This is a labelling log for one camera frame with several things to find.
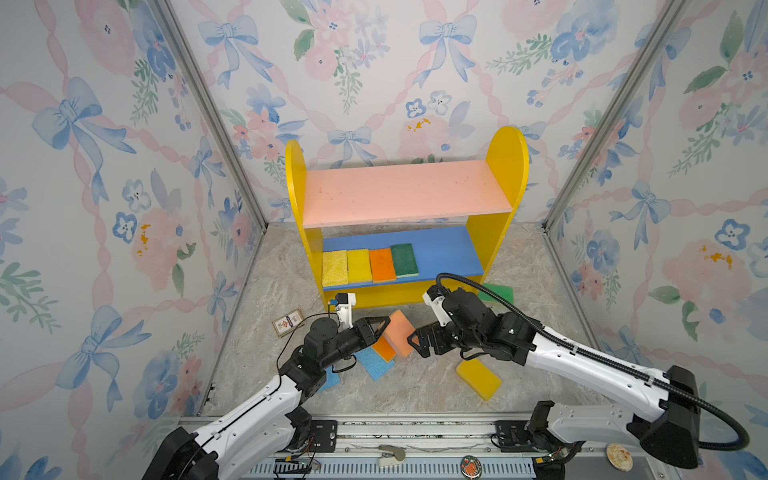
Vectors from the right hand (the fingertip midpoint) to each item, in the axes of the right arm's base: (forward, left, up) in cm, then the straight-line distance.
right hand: (420, 332), depth 74 cm
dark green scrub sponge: (+24, +4, -1) cm, 24 cm away
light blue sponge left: (-7, +23, -16) cm, 29 cm away
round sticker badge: (-26, -12, -17) cm, 33 cm away
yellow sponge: (-6, -17, -16) cm, 24 cm away
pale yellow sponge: (-3, +9, -4) cm, 10 cm away
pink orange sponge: (0, +6, +1) cm, 6 cm away
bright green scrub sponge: (+23, -31, -17) cm, 42 cm away
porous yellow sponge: (+20, +24, -1) cm, 32 cm away
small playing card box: (+10, +40, -15) cm, 43 cm away
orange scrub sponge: (+22, +10, -1) cm, 24 cm away
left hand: (+2, +8, +2) cm, 8 cm away
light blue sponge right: (-3, +11, -15) cm, 19 cm away
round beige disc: (-23, -47, -17) cm, 55 cm away
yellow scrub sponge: (+21, +17, -1) cm, 27 cm away
